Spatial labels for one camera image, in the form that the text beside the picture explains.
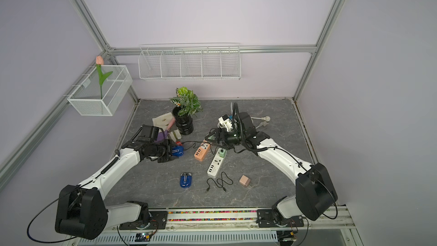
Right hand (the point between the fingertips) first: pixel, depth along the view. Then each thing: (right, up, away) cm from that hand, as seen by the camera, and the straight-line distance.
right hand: (208, 141), depth 75 cm
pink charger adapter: (+17, -21, +8) cm, 28 cm away
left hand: (-15, -5, +9) cm, 18 cm away
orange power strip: (-5, -8, +17) cm, 20 cm away
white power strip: (+2, -16, +11) cm, 20 cm away
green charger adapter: (+6, -9, +12) cm, 16 cm away
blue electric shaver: (-16, -6, +8) cm, 19 cm away
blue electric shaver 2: (-12, -20, +7) cm, 25 cm away
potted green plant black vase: (-12, +17, +11) cm, 24 cm away
